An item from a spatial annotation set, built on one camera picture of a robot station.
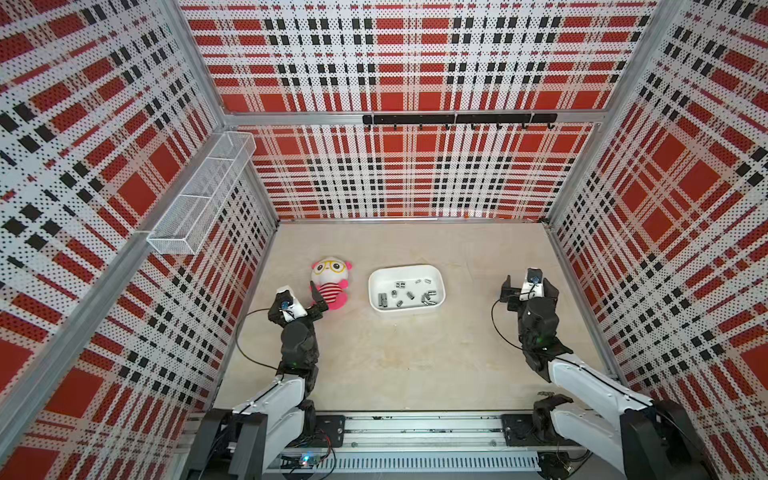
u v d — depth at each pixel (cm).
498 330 70
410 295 98
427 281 101
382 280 99
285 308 67
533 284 68
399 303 96
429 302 97
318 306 76
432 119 88
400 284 100
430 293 99
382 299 98
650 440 41
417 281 103
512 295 78
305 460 70
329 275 99
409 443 73
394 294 99
